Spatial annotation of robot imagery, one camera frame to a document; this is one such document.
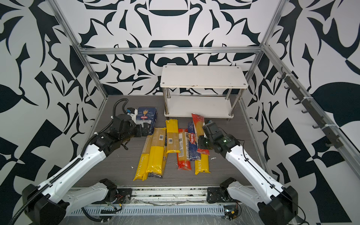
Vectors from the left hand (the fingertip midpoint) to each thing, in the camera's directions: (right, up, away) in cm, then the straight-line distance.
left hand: (144, 122), depth 76 cm
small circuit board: (+45, -44, -6) cm, 63 cm away
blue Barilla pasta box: (-4, +3, +23) cm, 23 cm away
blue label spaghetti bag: (+6, -22, +6) cm, 24 cm away
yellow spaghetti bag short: (+14, -6, +20) cm, 25 cm away
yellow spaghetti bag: (+6, -12, +13) cm, 19 cm away
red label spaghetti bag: (+22, -24, +6) cm, 33 cm away
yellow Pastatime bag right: (+32, -25, +6) cm, 41 cm away
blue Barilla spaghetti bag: (+28, -19, +8) cm, 35 cm away
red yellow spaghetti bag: (+31, -4, +6) cm, 32 cm away
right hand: (+31, -10, +1) cm, 32 cm away
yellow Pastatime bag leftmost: (-2, -26, +3) cm, 27 cm away
